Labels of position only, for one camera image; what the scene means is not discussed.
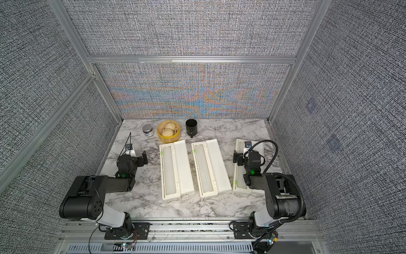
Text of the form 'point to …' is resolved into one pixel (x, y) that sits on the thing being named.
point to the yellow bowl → (168, 131)
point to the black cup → (191, 127)
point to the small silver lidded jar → (148, 130)
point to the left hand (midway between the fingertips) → (138, 150)
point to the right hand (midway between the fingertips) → (243, 146)
